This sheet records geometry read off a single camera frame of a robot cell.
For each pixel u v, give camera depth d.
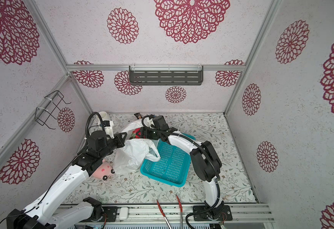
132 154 0.72
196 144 0.53
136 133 0.85
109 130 0.67
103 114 1.12
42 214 0.40
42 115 0.73
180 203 0.79
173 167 0.91
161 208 0.78
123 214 0.73
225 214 0.73
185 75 0.95
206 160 0.52
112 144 0.65
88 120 0.55
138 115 1.17
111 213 0.73
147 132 0.79
